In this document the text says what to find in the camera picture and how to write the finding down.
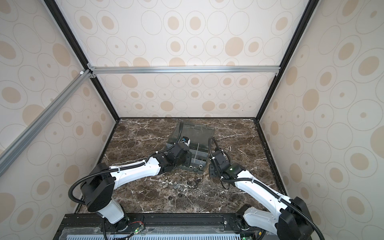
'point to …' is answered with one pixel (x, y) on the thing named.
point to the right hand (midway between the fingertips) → (214, 168)
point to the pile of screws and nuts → (180, 185)
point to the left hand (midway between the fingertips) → (194, 153)
